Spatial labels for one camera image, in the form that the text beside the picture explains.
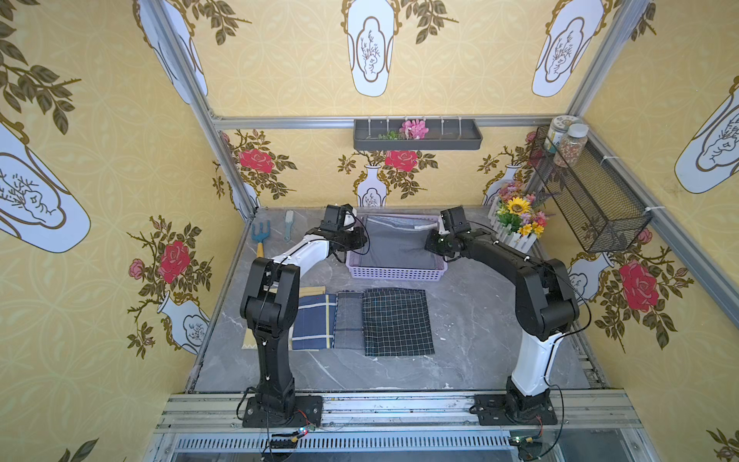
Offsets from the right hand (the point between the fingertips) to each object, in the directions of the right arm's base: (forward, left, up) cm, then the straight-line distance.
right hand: (435, 238), depth 99 cm
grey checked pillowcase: (-28, +27, -7) cm, 40 cm away
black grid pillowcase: (-27, +13, -9) cm, 31 cm away
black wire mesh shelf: (-1, -43, +19) cm, 47 cm away
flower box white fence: (+5, -28, +4) cm, 29 cm away
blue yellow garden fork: (+5, +66, -9) cm, 67 cm away
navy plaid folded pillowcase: (-29, +38, -7) cm, 48 cm away
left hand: (0, +27, +1) cm, 27 cm away
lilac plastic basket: (-11, +27, -2) cm, 29 cm away
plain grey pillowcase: (-1, +12, -1) cm, 13 cm away
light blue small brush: (+14, +57, -8) cm, 59 cm away
